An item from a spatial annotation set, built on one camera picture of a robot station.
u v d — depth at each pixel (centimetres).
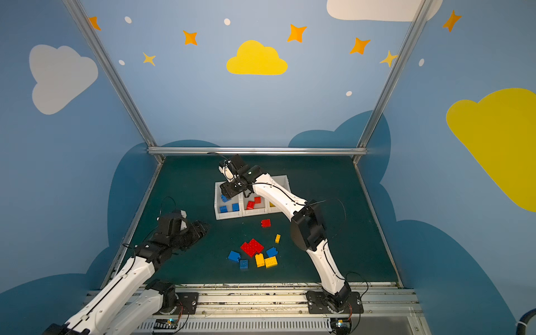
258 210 96
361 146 116
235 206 98
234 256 84
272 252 87
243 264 82
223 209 97
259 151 157
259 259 83
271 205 95
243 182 65
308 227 55
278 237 90
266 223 96
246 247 86
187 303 74
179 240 67
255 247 87
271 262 82
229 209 100
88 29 73
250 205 100
